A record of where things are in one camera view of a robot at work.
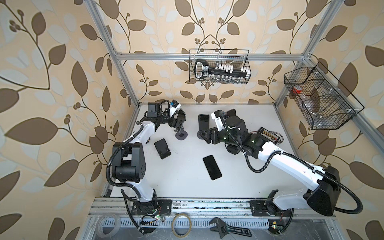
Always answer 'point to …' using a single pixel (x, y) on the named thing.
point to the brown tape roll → (189, 228)
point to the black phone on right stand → (231, 112)
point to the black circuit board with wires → (274, 137)
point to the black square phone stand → (162, 148)
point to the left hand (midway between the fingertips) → (181, 113)
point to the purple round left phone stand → (181, 135)
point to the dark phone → (181, 119)
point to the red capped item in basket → (297, 89)
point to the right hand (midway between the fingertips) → (204, 132)
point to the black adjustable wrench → (224, 229)
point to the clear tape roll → (98, 228)
